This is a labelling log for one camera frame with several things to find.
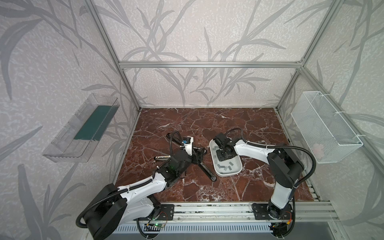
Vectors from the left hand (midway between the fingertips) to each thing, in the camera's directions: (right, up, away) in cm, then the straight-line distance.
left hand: (201, 143), depth 81 cm
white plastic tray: (+21, -16, +8) cm, 28 cm away
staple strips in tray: (+14, -16, +8) cm, 23 cm away
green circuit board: (-22, -38, -10) cm, 45 cm away
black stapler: (+3, -17, +5) cm, 18 cm away
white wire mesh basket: (+52, +5, -21) cm, 56 cm away
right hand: (+13, -7, +13) cm, 20 cm away
